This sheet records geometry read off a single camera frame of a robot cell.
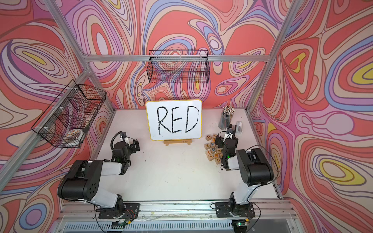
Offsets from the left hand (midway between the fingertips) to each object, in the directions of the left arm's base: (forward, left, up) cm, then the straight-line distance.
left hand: (131, 140), depth 93 cm
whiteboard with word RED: (+8, -27, +11) cm, 30 cm away
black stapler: (-1, -62, +14) cm, 63 cm away
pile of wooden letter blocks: (-6, -54, -4) cm, 54 cm away
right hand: (+3, -63, -1) cm, 63 cm away
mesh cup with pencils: (+15, -64, +3) cm, 65 cm away
